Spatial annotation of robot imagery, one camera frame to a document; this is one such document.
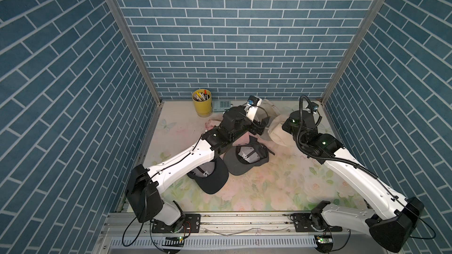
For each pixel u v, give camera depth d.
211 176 0.86
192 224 0.73
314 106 0.62
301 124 0.52
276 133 0.77
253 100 0.59
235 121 0.52
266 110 1.16
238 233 0.72
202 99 1.08
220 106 1.16
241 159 0.93
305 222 0.74
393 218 0.39
